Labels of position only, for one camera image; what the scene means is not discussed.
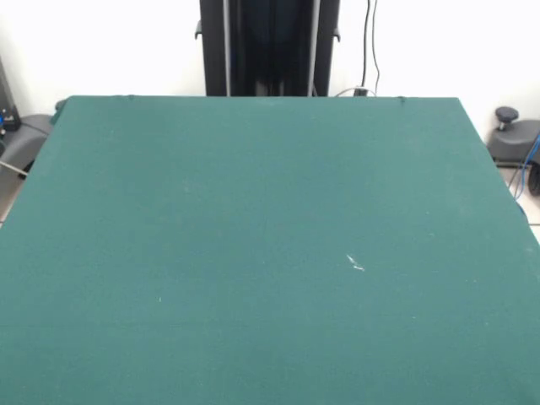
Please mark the grey robot base foot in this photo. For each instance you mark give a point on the grey robot base foot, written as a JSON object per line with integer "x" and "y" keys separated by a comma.
{"x": 25, "y": 139}
{"x": 516, "y": 143}

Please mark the black electronic device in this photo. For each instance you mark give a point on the black electronic device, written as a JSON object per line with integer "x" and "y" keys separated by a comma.
{"x": 8, "y": 114}

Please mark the black levelling knob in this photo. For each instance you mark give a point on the black levelling knob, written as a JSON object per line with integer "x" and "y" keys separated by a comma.
{"x": 506, "y": 113}

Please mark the dark green tablecloth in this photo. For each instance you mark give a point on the dark green tablecloth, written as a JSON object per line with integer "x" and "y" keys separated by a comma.
{"x": 253, "y": 232}

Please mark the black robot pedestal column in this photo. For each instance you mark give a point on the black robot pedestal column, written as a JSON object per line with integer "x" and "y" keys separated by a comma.
{"x": 274, "y": 46}

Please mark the silver metal rod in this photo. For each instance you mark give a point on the silver metal rod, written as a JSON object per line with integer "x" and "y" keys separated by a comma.
{"x": 12, "y": 167}

